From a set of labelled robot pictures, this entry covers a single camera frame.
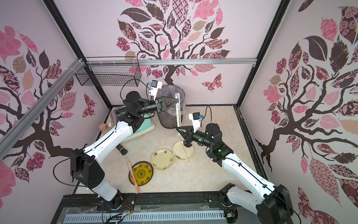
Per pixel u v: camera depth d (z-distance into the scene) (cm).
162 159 88
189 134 60
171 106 63
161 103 59
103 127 93
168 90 100
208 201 74
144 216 70
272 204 38
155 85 60
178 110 66
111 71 95
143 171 84
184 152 90
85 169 43
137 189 76
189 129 63
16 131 52
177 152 92
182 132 67
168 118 95
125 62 90
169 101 64
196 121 61
